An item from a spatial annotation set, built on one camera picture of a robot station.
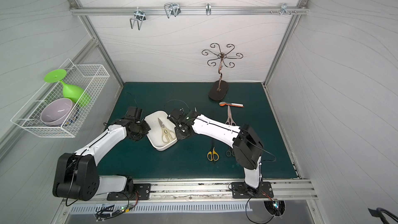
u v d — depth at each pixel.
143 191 0.74
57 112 0.62
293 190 0.77
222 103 1.08
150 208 0.70
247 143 0.46
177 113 0.65
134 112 0.70
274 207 0.72
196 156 0.82
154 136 0.91
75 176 0.41
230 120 1.00
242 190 0.74
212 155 0.84
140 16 0.78
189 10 0.77
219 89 1.15
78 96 0.63
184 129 0.58
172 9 0.76
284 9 0.77
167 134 0.93
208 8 0.72
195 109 1.05
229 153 0.86
